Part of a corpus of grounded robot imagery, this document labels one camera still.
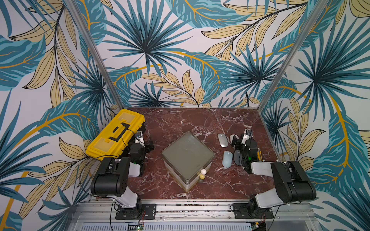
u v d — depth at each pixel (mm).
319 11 699
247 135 787
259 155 927
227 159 900
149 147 842
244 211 734
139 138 785
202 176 746
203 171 690
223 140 1005
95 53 840
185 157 702
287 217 736
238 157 902
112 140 801
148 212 722
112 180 450
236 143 854
